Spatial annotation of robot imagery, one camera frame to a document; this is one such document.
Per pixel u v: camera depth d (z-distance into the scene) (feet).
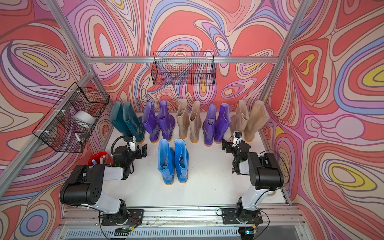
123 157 2.40
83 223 2.40
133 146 2.70
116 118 2.69
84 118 2.42
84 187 1.47
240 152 2.40
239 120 2.82
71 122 2.57
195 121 2.70
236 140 2.67
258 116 2.90
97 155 2.70
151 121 2.68
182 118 2.77
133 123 2.94
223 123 2.71
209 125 2.63
